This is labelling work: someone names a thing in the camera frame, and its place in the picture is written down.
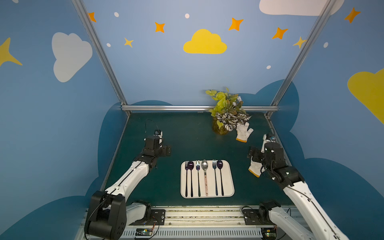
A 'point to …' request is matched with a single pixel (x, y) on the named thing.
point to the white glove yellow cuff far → (242, 132)
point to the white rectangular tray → (228, 185)
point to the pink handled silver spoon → (205, 164)
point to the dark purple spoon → (220, 165)
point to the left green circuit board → (144, 232)
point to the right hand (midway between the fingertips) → (259, 147)
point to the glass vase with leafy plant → (227, 112)
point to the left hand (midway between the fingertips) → (161, 143)
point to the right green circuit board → (269, 233)
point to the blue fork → (214, 162)
